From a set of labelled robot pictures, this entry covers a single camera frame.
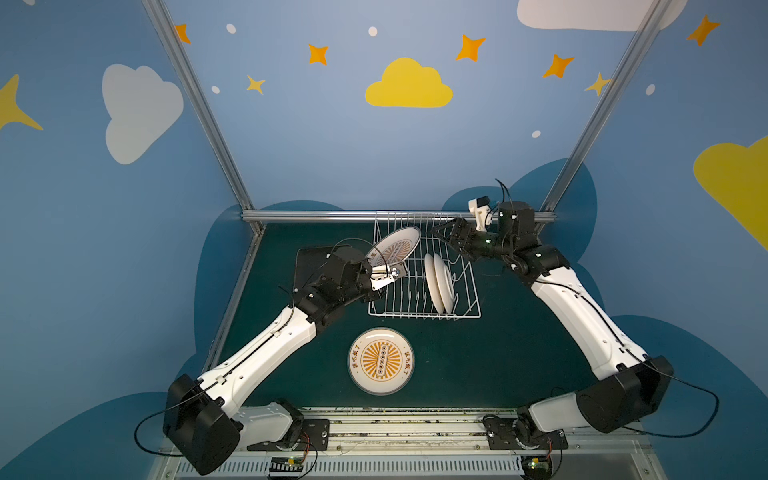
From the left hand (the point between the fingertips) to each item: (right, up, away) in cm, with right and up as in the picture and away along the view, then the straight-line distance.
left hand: (379, 261), depth 76 cm
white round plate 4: (+19, -6, +12) cm, 23 cm away
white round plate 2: (+4, +4, +6) cm, 8 cm away
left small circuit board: (-24, -51, -3) cm, 57 cm away
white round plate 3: (+15, -7, +10) cm, 19 cm away
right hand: (+16, +7, -3) cm, 17 cm away
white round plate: (0, -30, +10) cm, 31 cm away
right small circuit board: (+39, -51, -3) cm, 65 cm away
